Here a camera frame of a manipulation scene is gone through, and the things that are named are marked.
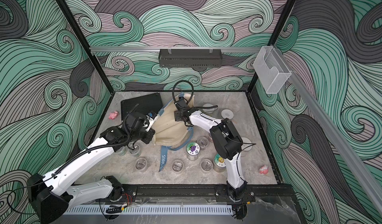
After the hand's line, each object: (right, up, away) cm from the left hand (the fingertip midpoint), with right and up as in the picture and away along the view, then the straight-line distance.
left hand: (153, 129), depth 77 cm
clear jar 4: (+27, -10, +10) cm, 30 cm away
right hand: (+13, +6, +20) cm, 25 cm away
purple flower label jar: (+21, -12, +3) cm, 25 cm away
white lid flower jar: (+35, -18, -1) cm, 39 cm away
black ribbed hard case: (-11, +13, +33) cm, 37 cm away
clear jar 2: (-7, -19, +1) cm, 21 cm away
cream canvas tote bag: (+4, -6, +21) cm, 22 cm away
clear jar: (-11, -14, +5) cm, 18 cm away
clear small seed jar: (+28, -19, +1) cm, 34 cm away
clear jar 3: (+13, -20, +1) cm, 24 cm away
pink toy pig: (-34, +5, +24) cm, 42 cm away
